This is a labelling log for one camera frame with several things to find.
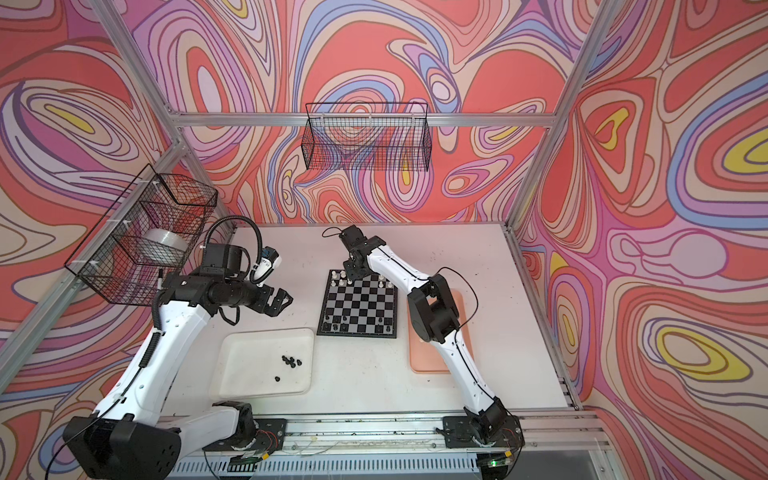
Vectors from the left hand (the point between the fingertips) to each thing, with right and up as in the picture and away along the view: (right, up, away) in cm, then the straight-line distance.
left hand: (278, 290), depth 77 cm
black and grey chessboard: (+21, -8, +16) cm, 27 cm away
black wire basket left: (-35, +8, -10) cm, 37 cm away
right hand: (+20, +2, +23) cm, 31 cm away
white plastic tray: (-7, -22, +7) cm, 24 cm away
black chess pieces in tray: (+1, -22, +7) cm, 23 cm away
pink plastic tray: (+39, -21, +9) cm, 45 cm away
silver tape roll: (-24, +12, -7) cm, 28 cm away
